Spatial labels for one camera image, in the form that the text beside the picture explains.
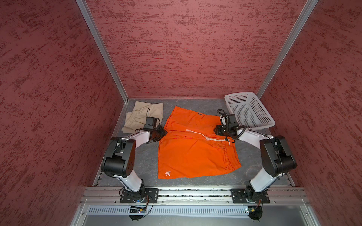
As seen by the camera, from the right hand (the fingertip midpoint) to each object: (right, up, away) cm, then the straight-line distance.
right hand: (214, 132), depth 96 cm
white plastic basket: (+33, +14, +17) cm, 40 cm away
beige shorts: (-53, +12, +12) cm, 56 cm away
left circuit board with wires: (-47, -38, -23) cm, 65 cm away
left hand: (-34, -2, 0) cm, 34 cm away
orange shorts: (-17, -10, -4) cm, 20 cm away
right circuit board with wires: (+16, -38, -25) cm, 48 cm away
